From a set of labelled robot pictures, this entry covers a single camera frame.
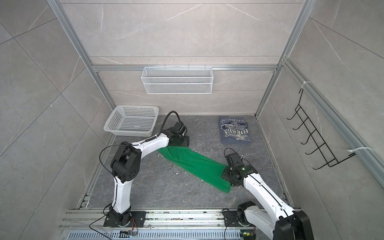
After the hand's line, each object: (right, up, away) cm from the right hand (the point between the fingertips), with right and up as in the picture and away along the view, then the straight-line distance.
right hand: (225, 174), depth 84 cm
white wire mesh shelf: (-30, +60, +16) cm, 69 cm away
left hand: (-23, +19, +13) cm, 33 cm away
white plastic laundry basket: (-60, +32, +23) cm, 71 cm away
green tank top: (-16, +2, +11) cm, 20 cm away
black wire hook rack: (+37, +14, -26) cm, 47 cm away
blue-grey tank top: (+10, +25, +22) cm, 35 cm away
